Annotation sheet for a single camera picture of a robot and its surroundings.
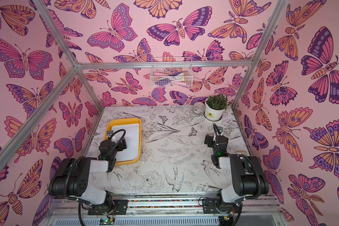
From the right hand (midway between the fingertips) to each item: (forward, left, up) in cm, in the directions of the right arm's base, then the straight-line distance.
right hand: (216, 134), depth 93 cm
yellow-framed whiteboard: (-2, +57, -4) cm, 57 cm away
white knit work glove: (-9, -18, -7) cm, 21 cm away
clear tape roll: (+29, +8, -5) cm, 31 cm away
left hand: (-2, +66, -1) cm, 66 cm away
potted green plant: (+19, 0, +7) cm, 20 cm away
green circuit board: (-48, +62, -10) cm, 79 cm away
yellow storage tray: (+6, +76, -2) cm, 76 cm away
